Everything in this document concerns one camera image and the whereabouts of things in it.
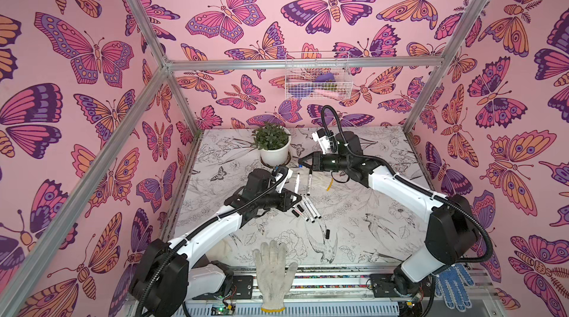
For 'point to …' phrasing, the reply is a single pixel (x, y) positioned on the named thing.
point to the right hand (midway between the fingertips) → (301, 159)
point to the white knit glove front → (274, 275)
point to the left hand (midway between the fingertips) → (301, 197)
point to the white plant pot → (278, 156)
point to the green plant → (269, 137)
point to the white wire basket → (318, 75)
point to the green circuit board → (221, 309)
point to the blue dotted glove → (450, 284)
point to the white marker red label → (310, 178)
